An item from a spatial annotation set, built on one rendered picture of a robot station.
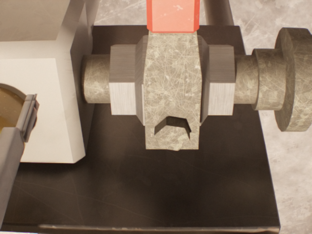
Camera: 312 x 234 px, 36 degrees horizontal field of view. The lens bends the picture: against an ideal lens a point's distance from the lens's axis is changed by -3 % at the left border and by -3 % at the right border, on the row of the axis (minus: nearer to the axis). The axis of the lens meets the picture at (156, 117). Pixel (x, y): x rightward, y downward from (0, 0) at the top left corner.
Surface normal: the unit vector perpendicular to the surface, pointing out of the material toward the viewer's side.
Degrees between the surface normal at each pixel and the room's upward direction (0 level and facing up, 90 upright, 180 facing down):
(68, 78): 45
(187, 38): 0
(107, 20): 0
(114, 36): 90
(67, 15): 90
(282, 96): 9
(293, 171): 0
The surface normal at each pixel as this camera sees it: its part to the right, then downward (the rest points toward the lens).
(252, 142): -0.01, -0.76
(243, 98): -0.02, 0.79
